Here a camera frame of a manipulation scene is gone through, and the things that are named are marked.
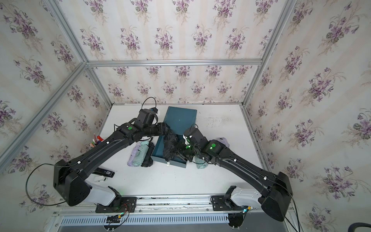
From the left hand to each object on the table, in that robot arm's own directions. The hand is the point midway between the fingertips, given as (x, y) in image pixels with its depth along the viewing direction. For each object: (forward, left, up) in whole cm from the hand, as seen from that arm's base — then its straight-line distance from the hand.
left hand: (168, 129), depth 79 cm
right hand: (-15, -3, 0) cm, 15 cm away
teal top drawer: (-12, +5, -6) cm, 14 cm away
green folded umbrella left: (-7, +17, -15) cm, 23 cm away
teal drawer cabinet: (+6, -6, +1) cm, 9 cm away
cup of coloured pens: (-1, +45, -11) cm, 46 cm away
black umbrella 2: (-12, +13, -17) cm, 24 cm away
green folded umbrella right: (-13, -19, -17) cm, 28 cm away
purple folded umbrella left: (-6, +22, -18) cm, 29 cm away
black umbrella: (-9, -2, 0) cm, 9 cm away
